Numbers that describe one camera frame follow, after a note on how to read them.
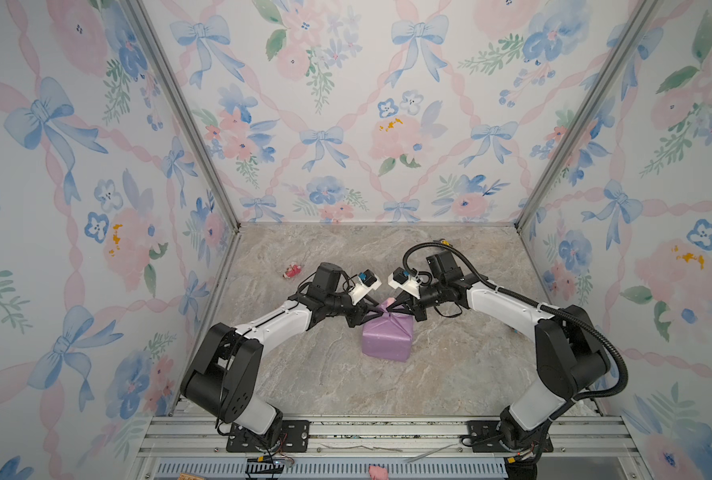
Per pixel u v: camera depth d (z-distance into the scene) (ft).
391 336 2.54
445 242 3.68
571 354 1.51
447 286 2.30
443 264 2.35
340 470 2.31
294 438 2.41
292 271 3.39
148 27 2.33
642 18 2.27
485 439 2.36
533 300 1.72
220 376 1.47
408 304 2.51
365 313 2.49
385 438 2.47
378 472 2.22
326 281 2.26
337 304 2.41
